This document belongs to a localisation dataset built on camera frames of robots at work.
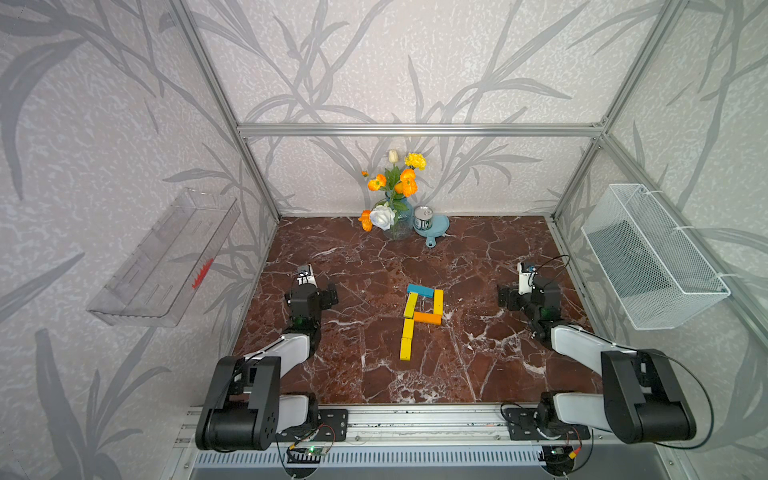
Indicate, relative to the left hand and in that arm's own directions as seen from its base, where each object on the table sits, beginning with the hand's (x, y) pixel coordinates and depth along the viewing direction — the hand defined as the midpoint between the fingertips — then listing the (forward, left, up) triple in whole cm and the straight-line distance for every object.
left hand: (314, 282), depth 90 cm
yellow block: (-3, -30, -8) cm, 31 cm away
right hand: (+1, -62, -1) cm, 62 cm away
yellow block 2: (-2, -39, -8) cm, 40 cm away
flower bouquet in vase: (+11, -24, +19) cm, 33 cm away
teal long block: (+3, -34, -9) cm, 35 cm away
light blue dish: (+30, -42, -8) cm, 52 cm away
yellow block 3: (-11, -29, -8) cm, 32 cm away
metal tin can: (+32, -35, -4) cm, 48 cm away
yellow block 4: (-17, -28, -9) cm, 34 cm away
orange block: (-8, -35, -8) cm, 37 cm away
